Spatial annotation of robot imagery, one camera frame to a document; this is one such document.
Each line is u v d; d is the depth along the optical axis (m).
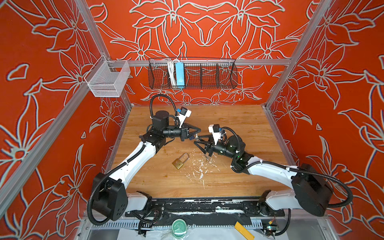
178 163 0.88
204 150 0.67
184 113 0.64
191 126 0.67
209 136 0.66
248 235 0.67
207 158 0.90
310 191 0.42
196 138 0.71
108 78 0.93
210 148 0.65
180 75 0.89
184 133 0.63
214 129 0.64
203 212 0.73
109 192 0.40
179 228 0.68
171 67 0.87
